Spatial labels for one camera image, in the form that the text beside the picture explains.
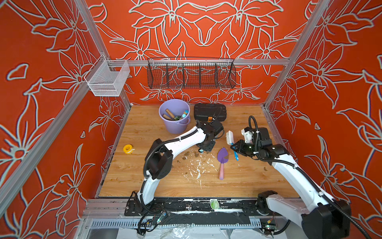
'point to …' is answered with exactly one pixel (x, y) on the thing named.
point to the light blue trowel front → (183, 115)
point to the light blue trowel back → (201, 150)
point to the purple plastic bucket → (178, 107)
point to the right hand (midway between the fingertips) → (231, 145)
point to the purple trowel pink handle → (223, 157)
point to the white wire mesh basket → (107, 77)
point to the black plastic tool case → (208, 111)
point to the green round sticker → (214, 204)
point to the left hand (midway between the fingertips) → (206, 146)
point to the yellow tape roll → (128, 149)
